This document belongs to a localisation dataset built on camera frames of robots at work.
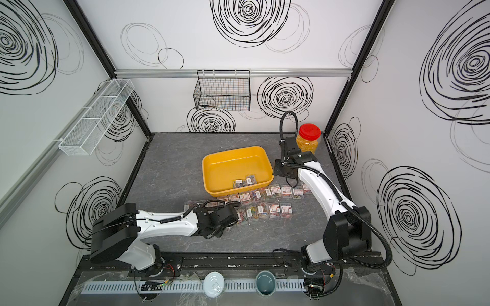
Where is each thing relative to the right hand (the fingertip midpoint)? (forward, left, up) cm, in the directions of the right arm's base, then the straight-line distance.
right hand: (280, 170), depth 84 cm
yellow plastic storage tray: (+7, +30, -12) cm, 33 cm away
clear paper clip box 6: (-6, +16, -14) cm, 22 cm away
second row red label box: (-12, +2, -14) cm, 19 cm away
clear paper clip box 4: (-5, +5, -13) cm, 15 cm away
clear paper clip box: (-1, -15, -14) cm, 21 cm away
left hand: (-18, +20, -14) cm, 30 cm away
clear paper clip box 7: (-7, +21, -14) cm, 26 cm away
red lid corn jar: (+18, -15, +2) cm, 23 cm away
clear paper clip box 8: (-7, +25, -14) cm, 29 cm away
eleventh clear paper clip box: (-11, +43, -14) cm, 46 cm away
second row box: (-12, -4, -14) cm, 19 cm away
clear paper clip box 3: (-2, +1, -14) cm, 15 cm away
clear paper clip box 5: (-6, +10, -14) cm, 18 cm away
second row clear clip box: (-15, +13, -13) cm, 24 cm away
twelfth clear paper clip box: (-4, -10, -13) cm, 17 cm away
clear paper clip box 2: (-4, -5, -14) cm, 15 cm away
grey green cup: (-40, +7, -15) cm, 43 cm away
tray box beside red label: (-13, +7, -14) cm, 20 cm away
